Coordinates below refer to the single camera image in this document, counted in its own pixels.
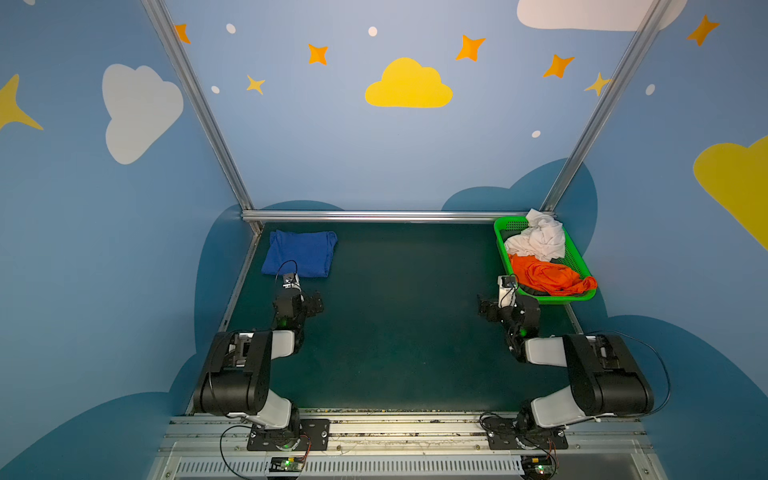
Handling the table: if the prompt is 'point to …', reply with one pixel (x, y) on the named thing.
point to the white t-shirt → (544, 238)
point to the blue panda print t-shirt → (306, 254)
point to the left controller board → (286, 464)
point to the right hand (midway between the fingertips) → (497, 290)
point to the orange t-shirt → (553, 278)
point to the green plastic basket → (507, 226)
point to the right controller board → (538, 466)
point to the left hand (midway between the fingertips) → (307, 292)
